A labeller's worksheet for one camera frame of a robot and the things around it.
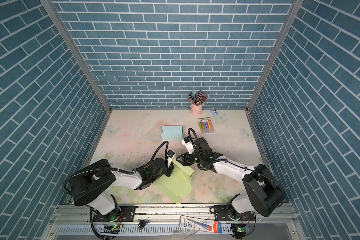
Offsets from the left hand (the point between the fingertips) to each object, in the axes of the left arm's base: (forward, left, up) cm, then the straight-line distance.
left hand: (175, 161), depth 89 cm
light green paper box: (-12, -2, -5) cm, 13 cm away
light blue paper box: (+22, +2, 0) cm, 22 cm away
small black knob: (-31, +15, 0) cm, 34 cm away
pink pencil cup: (+41, -15, +2) cm, 44 cm away
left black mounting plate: (-26, +23, -4) cm, 35 cm away
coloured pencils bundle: (+48, -16, +10) cm, 51 cm away
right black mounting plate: (-27, -24, -2) cm, 36 cm away
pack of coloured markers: (+29, -22, -1) cm, 36 cm away
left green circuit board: (-32, +31, -7) cm, 45 cm away
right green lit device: (-34, -32, -3) cm, 47 cm away
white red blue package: (-31, -13, -2) cm, 34 cm away
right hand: (0, -2, +6) cm, 7 cm away
